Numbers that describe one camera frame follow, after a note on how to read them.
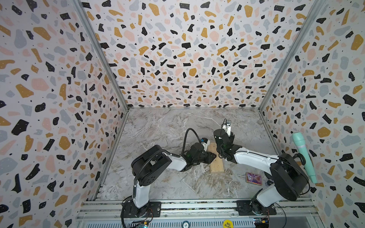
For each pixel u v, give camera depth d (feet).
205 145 2.74
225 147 2.22
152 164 1.67
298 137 2.13
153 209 2.40
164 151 1.72
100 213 2.39
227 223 2.30
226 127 2.45
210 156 2.73
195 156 2.36
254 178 2.74
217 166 2.81
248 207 2.45
